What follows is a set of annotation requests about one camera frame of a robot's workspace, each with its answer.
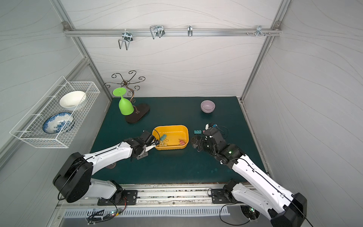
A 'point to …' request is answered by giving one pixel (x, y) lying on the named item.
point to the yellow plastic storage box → (171, 136)
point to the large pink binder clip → (181, 142)
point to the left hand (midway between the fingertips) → (139, 147)
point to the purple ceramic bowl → (207, 106)
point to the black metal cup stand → (137, 114)
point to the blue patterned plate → (58, 123)
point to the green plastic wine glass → (125, 107)
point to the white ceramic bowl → (71, 100)
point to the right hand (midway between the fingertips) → (197, 140)
